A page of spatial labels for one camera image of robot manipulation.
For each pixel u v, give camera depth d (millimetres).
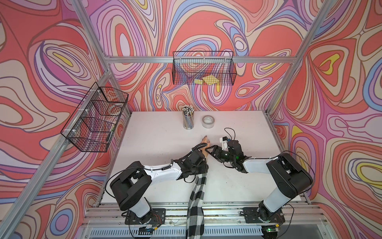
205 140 937
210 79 908
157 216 722
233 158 725
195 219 672
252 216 719
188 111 959
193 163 664
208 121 1122
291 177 467
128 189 437
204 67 959
